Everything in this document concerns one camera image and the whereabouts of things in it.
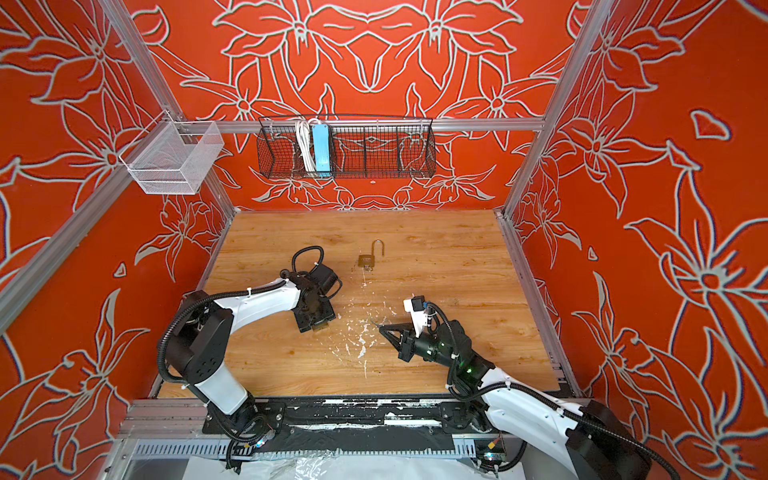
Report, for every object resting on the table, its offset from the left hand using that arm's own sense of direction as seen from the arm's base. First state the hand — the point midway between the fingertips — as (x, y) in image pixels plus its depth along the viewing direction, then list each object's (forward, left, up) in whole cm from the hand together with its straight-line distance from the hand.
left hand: (327, 319), depth 89 cm
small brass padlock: (-3, +2, 0) cm, 3 cm away
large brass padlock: (+23, -11, 0) cm, 26 cm away
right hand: (-9, -16, +14) cm, 23 cm away
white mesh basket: (+37, +52, +31) cm, 71 cm away
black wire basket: (+49, -2, +29) cm, 57 cm away
